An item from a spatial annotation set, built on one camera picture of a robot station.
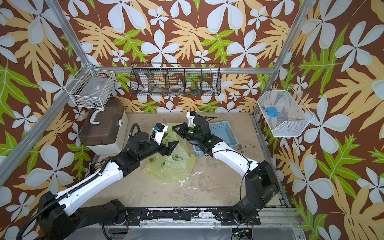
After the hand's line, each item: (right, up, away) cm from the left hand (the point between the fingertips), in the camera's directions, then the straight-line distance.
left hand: (172, 136), depth 74 cm
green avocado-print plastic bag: (+1, -16, +1) cm, 16 cm away
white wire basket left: (-49, +27, +12) cm, 57 cm away
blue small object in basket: (+56, +14, +12) cm, 59 cm away
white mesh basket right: (+63, +12, +10) cm, 65 cm away
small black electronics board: (+35, -48, 0) cm, 60 cm away
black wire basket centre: (-1, +36, +24) cm, 44 cm away
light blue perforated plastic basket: (+33, +2, +35) cm, 48 cm away
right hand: (-1, +4, +1) cm, 5 cm away
